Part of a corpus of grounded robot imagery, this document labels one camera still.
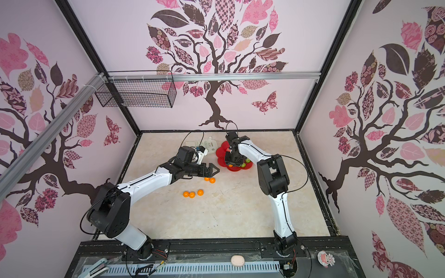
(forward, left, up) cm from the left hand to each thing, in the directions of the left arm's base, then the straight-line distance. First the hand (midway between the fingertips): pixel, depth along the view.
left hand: (213, 172), depth 85 cm
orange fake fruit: (-7, +15, -10) cm, 19 cm away
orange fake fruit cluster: (+2, +4, -11) cm, 12 cm away
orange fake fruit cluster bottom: (-6, +7, -11) cm, 14 cm away
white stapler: (-39, +45, -10) cm, 60 cm away
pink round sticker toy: (-36, -47, -7) cm, 60 cm away
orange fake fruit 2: (-7, +12, -11) cm, 18 cm away
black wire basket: (+41, +44, +21) cm, 64 cm away
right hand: (+12, -9, -8) cm, 17 cm away
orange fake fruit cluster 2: (+1, +1, -11) cm, 11 cm away
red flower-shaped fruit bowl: (+20, -3, -10) cm, 23 cm away
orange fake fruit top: (+8, -9, -6) cm, 14 cm away
